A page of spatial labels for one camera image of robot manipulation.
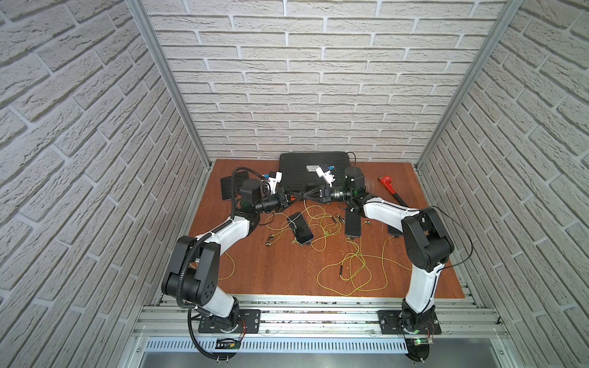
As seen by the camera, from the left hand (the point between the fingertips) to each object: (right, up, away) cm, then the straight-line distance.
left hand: (304, 194), depth 80 cm
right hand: (+1, -1, +3) cm, 3 cm away
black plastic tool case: (-3, +11, +27) cm, 29 cm away
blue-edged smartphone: (-2, -15, +18) cm, 24 cm away
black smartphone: (-33, +8, +34) cm, 48 cm away
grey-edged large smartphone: (+21, -13, +17) cm, 30 cm away
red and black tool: (+41, +6, +32) cm, 52 cm away
